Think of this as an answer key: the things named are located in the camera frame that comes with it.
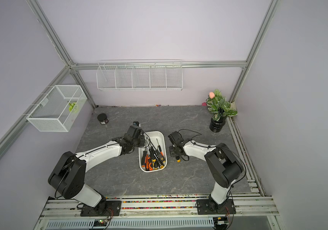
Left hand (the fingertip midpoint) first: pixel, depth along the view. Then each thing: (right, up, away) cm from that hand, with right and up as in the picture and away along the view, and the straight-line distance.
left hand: (142, 139), depth 91 cm
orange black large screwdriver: (+2, -11, -6) cm, 13 cm away
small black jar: (-34, +13, +18) cm, 40 cm away
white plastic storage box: (+10, -1, +3) cm, 10 cm away
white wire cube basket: (-47, +18, -8) cm, 51 cm away
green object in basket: (-38, +20, -10) cm, 44 cm away
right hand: (+21, -8, +4) cm, 23 cm away
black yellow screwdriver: (+23, -12, -2) cm, 26 cm away
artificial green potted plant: (+47, +18, -10) cm, 51 cm away
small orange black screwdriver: (+11, -6, +1) cm, 13 cm away
